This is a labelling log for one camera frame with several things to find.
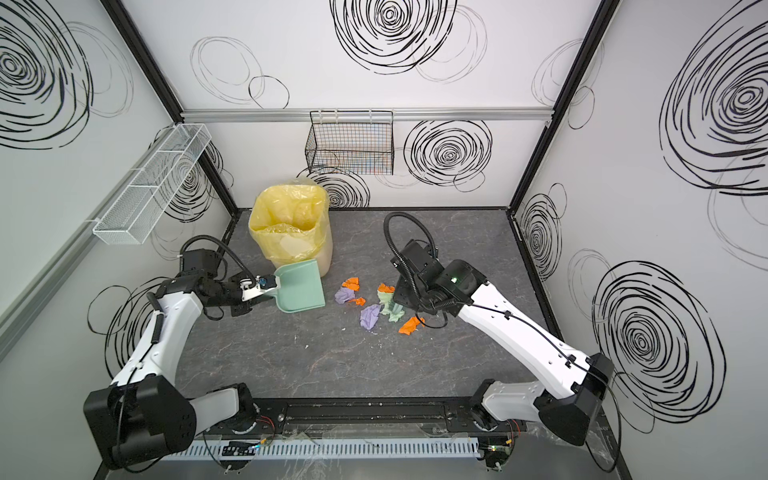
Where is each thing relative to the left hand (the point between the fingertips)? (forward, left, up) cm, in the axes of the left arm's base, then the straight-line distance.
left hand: (265, 286), depth 82 cm
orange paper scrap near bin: (+8, -33, -13) cm, 36 cm away
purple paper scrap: (+5, -19, -14) cm, 24 cm away
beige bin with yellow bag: (+19, -4, +5) cm, 20 cm away
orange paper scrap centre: (+10, -22, -14) cm, 27 cm away
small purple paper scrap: (-2, -28, -14) cm, 32 cm away
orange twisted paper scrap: (+3, -25, -14) cm, 28 cm away
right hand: (-7, -36, +8) cm, 38 cm away
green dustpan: (+1, -9, -2) cm, 10 cm away
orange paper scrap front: (-4, -41, -14) cm, 44 cm away
